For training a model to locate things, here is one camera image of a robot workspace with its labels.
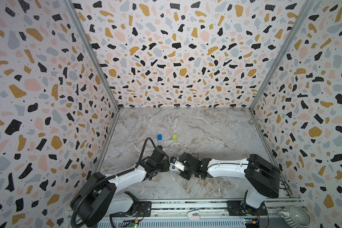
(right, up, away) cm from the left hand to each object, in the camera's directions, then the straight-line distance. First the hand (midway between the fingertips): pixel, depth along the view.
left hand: (168, 162), depth 87 cm
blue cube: (-8, +14, +15) cm, 22 cm away
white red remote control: (+2, -3, -1) cm, 4 cm away
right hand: (+6, -2, -2) cm, 6 cm away
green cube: (+3, +14, +15) cm, 21 cm away
